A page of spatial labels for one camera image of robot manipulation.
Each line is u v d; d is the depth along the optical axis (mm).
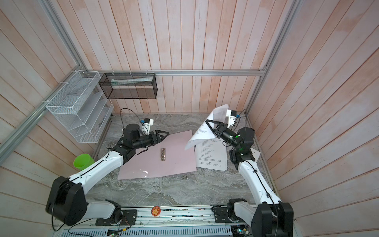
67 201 409
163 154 962
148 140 710
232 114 650
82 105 731
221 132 614
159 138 701
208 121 682
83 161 778
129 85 1040
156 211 761
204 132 672
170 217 748
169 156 953
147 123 740
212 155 970
